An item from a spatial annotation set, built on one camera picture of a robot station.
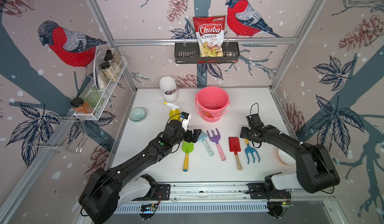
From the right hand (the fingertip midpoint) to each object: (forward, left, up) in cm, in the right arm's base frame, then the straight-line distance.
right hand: (245, 133), depth 92 cm
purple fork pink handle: (-4, +19, -1) cm, 19 cm away
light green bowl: (+12, +73, +1) cm, 74 cm away
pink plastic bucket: (+22, +20, +2) cm, 30 cm away
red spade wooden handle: (-8, +7, -2) cm, 11 cm away
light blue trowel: (-2, +27, -1) cm, 27 cm away
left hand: (-4, +30, +14) cm, 34 cm away
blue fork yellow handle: (-11, -2, -1) cm, 11 cm away
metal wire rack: (-21, +81, +34) cm, 91 cm away
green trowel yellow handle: (-10, +36, -2) cm, 37 cm away
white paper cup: (+32, +54, +12) cm, 64 cm away
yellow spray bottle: (+8, +46, +10) cm, 47 cm away
